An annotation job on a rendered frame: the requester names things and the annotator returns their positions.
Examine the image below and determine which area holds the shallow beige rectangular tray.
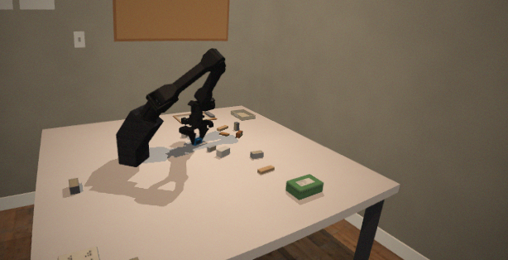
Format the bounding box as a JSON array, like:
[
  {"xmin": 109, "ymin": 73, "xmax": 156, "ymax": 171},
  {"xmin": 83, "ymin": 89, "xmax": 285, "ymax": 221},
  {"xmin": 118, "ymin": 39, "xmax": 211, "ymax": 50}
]
[{"xmin": 231, "ymin": 109, "xmax": 256, "ymax": 121}]

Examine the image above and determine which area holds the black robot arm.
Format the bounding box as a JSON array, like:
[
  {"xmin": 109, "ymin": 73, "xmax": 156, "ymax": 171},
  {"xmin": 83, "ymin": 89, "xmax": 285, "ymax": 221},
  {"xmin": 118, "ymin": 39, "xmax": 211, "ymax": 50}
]
[{"xmin": 140, "ymin": 48, "xmax": 226, "ymax": 123}]

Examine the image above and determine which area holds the green box with white label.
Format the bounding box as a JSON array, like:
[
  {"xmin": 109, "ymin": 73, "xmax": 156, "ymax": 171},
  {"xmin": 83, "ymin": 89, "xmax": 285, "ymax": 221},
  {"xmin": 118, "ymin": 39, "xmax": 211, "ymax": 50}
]
[{"xmin": 285, "ymin": 174, "xmax": 323, "ymax": 200}]

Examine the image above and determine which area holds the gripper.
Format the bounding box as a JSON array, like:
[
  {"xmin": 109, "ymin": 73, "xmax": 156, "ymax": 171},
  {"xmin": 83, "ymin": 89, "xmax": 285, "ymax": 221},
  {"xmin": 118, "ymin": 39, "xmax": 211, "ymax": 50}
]
[{"xmin": 179, "ymin": 114, "xmax": 213, "ymax": 145}]

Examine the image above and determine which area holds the brown clipboard with white paper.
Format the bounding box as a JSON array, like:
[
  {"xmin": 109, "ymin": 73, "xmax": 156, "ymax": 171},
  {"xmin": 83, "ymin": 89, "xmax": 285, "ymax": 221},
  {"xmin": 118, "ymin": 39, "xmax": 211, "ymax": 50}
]
[{"xmin": 176, "ymin": 111, "xmax": 216, "ymax": 124}]

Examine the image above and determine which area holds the blue rectangular block with black label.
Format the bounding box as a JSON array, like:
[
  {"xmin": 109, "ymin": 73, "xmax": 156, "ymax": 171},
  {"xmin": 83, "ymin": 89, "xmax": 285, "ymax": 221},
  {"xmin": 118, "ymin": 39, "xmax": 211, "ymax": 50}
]
[{"xmin": 194, "ymin": 137, "xmax": 202, "ymax": 146}]

